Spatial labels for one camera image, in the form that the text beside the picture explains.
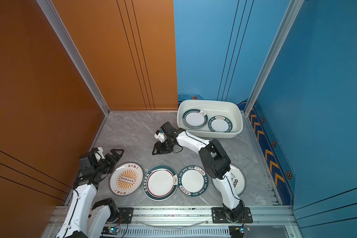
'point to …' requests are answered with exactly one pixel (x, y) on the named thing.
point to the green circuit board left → (110, 230)
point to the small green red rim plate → (195, 118)
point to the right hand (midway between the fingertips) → (155, 153)
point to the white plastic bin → (210, 118)
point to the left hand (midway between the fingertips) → (120, 153)
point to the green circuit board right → (238, 231)
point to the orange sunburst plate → (126, 179)
